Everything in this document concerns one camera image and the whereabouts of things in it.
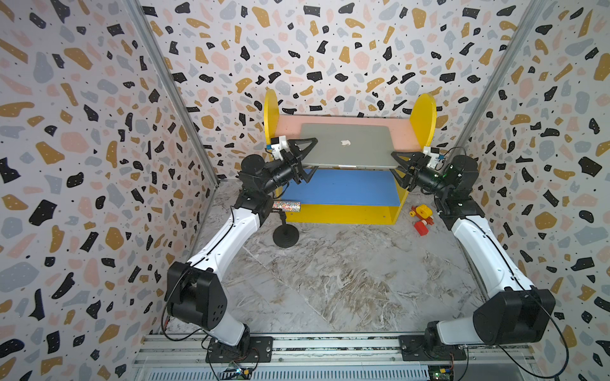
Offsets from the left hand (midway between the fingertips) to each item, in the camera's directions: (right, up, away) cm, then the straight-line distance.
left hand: (321, 152), depth 64 cm
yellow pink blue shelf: (+13, -11, +37) cm, 40 cm away
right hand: (+20, -2, +4) cm, 20 cm away
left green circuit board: (-24, -65, +6) cm, 69 cm away
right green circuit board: (+36, -65, +8) cm, 75 cm away
